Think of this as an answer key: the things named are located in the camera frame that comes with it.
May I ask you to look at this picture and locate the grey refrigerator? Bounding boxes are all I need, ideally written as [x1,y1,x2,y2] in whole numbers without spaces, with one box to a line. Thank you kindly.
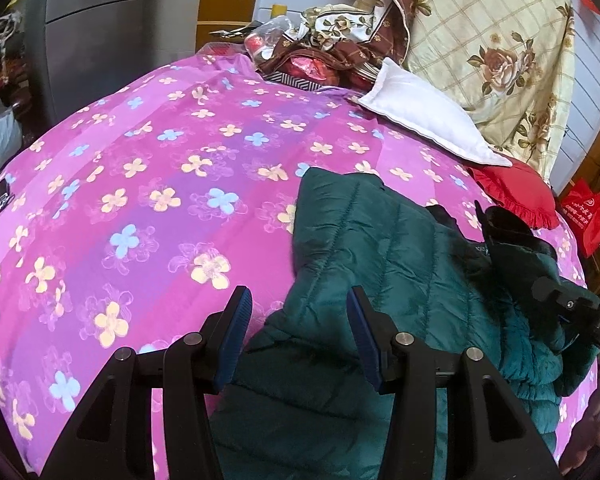
[22,0,206,126]

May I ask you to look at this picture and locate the colourful cloth pile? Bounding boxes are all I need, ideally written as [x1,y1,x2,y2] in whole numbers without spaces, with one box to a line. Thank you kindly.
[0,0,31,101]

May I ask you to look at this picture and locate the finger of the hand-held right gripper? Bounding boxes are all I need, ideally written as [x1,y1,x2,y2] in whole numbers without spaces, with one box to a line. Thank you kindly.
[531,275,600,323]

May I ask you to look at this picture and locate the pink floral bedsheet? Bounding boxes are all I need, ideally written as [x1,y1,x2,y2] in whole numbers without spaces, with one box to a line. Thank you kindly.
[0,52,600,480]

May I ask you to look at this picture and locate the red shopping bag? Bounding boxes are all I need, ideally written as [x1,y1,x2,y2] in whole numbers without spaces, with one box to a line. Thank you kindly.
[560,177,600,258]

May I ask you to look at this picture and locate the cream rose-print quilt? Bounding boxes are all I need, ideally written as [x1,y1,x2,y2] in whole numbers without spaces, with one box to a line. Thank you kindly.
[355,0,578,181]

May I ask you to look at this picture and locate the white pillow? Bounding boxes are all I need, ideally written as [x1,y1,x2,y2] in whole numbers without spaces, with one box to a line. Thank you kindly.
[357,57,513,167]

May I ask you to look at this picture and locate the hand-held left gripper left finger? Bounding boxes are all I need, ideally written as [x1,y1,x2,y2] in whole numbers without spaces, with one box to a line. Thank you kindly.
[39,285,253,480]

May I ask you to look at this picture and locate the shiny red packet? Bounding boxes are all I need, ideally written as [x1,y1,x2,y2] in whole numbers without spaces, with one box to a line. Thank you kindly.
[287,55,338,83]

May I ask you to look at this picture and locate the clear plastic bag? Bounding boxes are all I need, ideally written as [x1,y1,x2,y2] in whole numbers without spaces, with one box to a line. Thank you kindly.
[245,15,301,61]

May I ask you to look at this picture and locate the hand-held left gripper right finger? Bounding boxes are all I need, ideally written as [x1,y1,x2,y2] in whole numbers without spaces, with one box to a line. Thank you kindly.
[346,285,563,480]

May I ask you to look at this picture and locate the brown floral blanket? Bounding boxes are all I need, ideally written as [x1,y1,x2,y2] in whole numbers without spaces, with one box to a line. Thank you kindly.
[257,0,418,88]

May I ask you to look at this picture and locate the green puffer jacket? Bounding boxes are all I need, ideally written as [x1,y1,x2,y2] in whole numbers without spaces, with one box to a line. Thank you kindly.
[210,166,600,480]

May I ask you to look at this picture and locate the black white striped box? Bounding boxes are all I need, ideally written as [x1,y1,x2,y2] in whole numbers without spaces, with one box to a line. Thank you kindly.
[265,72,322,92]

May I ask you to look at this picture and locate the black pliers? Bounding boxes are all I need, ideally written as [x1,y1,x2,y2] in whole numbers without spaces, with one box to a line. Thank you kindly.
[210,20,263,41]

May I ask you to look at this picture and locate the white plastic bag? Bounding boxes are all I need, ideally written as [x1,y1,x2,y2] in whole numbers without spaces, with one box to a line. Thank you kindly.
[0,97,23,181]

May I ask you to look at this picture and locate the red ruffled pillow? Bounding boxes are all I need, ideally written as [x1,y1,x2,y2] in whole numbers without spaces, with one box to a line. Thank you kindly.
[467,157,561,228]

